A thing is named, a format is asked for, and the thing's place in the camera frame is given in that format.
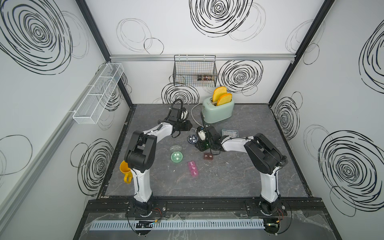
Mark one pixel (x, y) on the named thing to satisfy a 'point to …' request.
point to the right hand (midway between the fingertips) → (197, 144)
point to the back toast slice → (218, 92)
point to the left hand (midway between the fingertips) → (190, 125)
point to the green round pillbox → (176, 156)
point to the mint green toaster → (214, 114)
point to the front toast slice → (224, 99)
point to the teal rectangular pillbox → (230, 132)
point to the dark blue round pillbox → (192, 138)
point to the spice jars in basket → (205, 77)
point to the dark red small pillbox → (208, 156)
